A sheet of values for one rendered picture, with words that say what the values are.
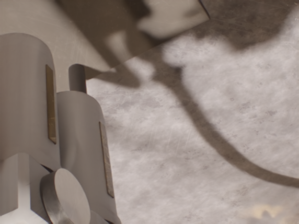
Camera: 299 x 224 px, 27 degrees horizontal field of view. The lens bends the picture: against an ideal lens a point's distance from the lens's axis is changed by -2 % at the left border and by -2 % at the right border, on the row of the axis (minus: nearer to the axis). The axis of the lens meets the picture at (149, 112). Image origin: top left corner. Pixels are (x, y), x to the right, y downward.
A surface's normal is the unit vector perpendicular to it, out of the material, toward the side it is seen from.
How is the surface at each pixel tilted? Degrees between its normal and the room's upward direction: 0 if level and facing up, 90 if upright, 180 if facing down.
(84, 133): 90
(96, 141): 90
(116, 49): 0
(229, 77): 0
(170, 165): 0
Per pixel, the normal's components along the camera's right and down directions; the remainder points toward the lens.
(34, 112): 0.55, -0.63
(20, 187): 0.29, -0.69
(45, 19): 0.14, 0.72
